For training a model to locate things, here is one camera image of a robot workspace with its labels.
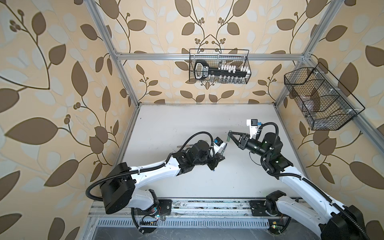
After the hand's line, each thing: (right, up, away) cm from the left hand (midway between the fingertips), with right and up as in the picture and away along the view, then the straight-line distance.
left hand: (225, 156), depth 74 cm
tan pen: (-21, +6, -5) cm, 23 cm away
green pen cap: (+1, +9, -2) cm, 10 cm away
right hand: (+2, +11, -3) cm, 11 cm away
